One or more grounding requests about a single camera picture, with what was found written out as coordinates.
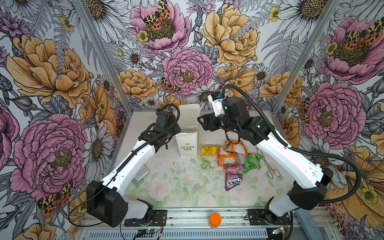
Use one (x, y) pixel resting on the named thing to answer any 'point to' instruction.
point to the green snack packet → (252, 162)
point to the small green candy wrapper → (206, 164)
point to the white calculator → (143, 171)
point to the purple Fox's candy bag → (233, 175)
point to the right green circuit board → (278, 230)
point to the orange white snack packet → (225, 158)
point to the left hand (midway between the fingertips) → (176, 130)
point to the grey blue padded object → (311, 228)
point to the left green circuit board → (150, 230)
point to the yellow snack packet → (208, 150)
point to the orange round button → (215, 220)
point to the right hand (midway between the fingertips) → (205, 121)
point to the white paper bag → (186, 137)
